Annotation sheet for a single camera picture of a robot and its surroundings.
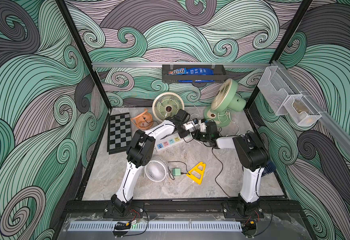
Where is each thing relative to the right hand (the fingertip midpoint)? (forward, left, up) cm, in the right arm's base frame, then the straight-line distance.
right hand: (191, 133), depth 101 cm
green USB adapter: (-26, +11, 0) cm, 29 cm away
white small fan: (-28, +22, +8) cm, 37 cm away
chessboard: (-4, +49, +2) cm, 49 cm away
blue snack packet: (+25, 0, +33) cm, 41 cm away
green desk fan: (+6, -18, +25) cm, 32 cm away
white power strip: (-6, +15, 0) cm, 16 cm away
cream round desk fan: (+15, +17, +13) cm, 26 cm away
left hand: (+2, +4, +4) cm, 6 cm away
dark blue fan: (-26, -41, +3) cm, 49 cm away
